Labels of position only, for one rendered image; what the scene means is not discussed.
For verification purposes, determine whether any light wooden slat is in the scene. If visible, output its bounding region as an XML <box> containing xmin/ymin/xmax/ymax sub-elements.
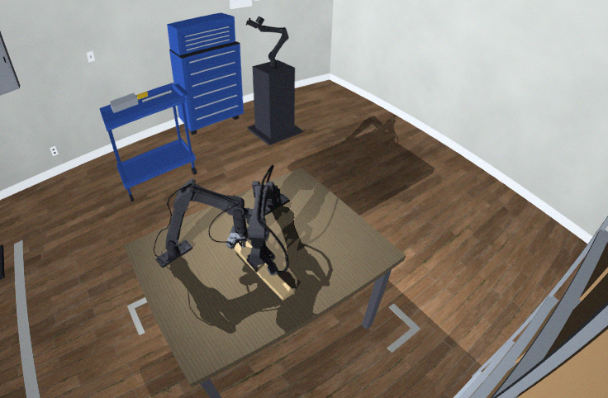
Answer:
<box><xmin>235</xmin><ymin>242</ymin><xmax>269</xmax><ymax>278</ymax></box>

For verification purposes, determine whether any pale yellow flat bar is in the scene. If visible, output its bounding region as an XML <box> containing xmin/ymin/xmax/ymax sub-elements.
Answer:
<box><xmin>261</xmin><ymin>274</ymin><xmax>293</xmax><ymax>300</ymax></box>

